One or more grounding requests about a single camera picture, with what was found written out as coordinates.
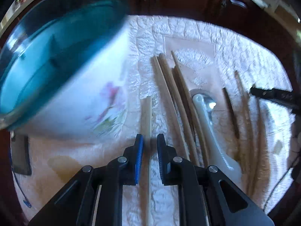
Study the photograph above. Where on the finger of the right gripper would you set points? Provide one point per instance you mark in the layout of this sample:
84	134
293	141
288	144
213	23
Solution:
284	98

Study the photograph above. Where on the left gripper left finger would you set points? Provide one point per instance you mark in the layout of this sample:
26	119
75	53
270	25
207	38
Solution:
93	196

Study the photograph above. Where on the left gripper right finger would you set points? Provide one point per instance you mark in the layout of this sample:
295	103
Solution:
206	195

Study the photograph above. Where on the light bamboo chopstick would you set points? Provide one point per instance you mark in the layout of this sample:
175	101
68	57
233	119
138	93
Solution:
146	121

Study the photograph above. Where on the white ceramic soup spoon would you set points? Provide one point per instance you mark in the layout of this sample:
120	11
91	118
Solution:
216	154

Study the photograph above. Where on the brown chopstick right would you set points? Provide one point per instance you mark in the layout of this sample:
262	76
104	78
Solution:
250	151

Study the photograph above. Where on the light wooden chopstick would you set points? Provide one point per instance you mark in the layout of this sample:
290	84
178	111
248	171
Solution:
171	109

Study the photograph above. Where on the dark short chopstick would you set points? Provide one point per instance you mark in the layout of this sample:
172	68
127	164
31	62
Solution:
231	112

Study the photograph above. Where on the black phone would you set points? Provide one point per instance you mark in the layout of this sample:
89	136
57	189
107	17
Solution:
20	157

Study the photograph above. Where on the metal spoon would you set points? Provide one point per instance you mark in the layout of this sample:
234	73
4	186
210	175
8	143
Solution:
208	99

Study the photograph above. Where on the dark brown chopstick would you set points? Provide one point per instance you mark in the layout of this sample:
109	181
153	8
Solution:
190	110

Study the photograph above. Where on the white quilted table cloth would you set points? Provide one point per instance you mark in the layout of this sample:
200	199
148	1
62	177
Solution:
208	56

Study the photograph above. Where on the brown wooden chopstick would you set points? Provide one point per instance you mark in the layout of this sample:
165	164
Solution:
175	92

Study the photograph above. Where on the white floral cup teal inside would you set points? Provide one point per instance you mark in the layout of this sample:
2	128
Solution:
63	70

